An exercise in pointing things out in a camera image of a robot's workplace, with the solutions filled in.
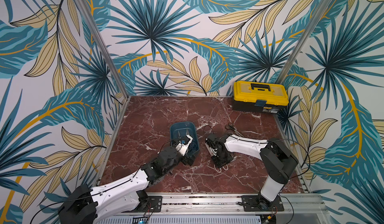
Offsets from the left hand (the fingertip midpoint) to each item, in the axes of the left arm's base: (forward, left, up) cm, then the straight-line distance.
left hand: (191, 146), depth 77 cm
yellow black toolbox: (+37, -45, 0) cm, 58 cm away
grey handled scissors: (+22, -27, -15) cm, 38 cm away
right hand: (-4, -17, -15) cm, 23 cm away
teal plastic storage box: (+20, +4, -14) cm, 24 cm away
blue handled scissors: (+6, -1, -12) cm, 13 cm away
